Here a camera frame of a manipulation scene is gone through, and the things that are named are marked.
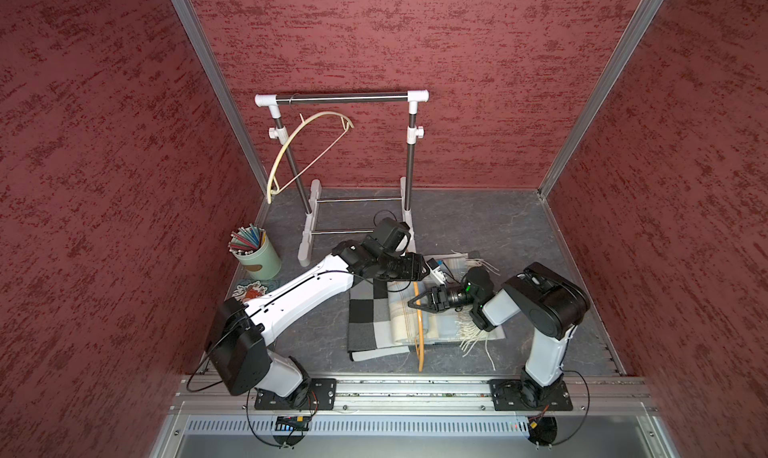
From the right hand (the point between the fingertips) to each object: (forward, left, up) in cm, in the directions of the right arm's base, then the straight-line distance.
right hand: (412, 309), depth 79 cm
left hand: (+5, -2, +9) cm, 10 cm away
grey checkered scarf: (-1, +12, -8) cm, 15 cm away
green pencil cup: (+15, +45, 0) cm, 47 cm away
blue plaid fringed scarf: (-3, -11, -7) cm, 14 cm away
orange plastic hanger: (-8, -2, -3) cm, 8 cm away
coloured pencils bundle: (+22, +50, +4) cm, 54 cm away
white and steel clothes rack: (+47, +36, -5) cm, 59 cm away
